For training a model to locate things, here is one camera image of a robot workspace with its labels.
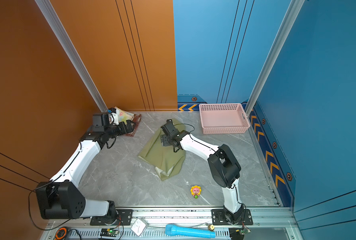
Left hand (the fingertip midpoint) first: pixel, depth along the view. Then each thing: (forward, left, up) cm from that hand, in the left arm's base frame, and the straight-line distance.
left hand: (130, 123), depth 84 cm
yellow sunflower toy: (-31, -37, -18) cm, 51 cm away
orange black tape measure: (-49, +25, -20) cm, 58 cm away
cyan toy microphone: (-47, -26, -18) cm, 57 cm away
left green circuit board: (-48, +5, -24) cm, 54 cm away
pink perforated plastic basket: (+26, -62, -22) cm, 70 cm away
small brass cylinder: (-46, -44, -19) cm, 66 cm away
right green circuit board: (-47, -59, -21) cm, 79 cm away
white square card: (-46, -9, -21) cm, 52 cm away
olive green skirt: (-15, -21, -17) cm, 31 cm away
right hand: (-1, -20, -12) cm, 24 cm away
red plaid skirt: (+21, +5, -20) cm, 30 cm away
